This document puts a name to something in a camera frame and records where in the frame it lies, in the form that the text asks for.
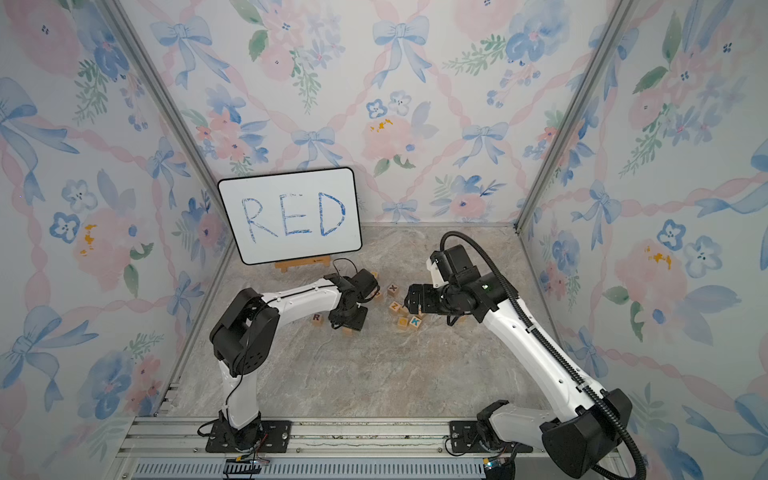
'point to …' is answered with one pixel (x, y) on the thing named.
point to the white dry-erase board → (288, 215)
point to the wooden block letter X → (392, 290)
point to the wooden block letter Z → (394, 307)
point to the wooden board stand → (322, 260)
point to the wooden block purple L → (403, 311)
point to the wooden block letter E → (347, 331)
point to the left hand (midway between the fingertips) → (357, 321)
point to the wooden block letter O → (375, 274)
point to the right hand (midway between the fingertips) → (423, 300)
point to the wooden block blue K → (415, 322)
